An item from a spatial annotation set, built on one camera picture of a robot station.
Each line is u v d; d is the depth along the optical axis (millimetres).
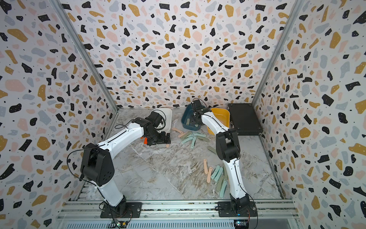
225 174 869
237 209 652
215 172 876
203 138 1036
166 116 762
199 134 1063
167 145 985
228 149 597
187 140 1028
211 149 980
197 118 780
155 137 749
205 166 898
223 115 1123
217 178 851
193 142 1003
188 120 1132
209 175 856
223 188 815
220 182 834
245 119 1082
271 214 742
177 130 1069
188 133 1059
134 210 745
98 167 458
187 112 1170
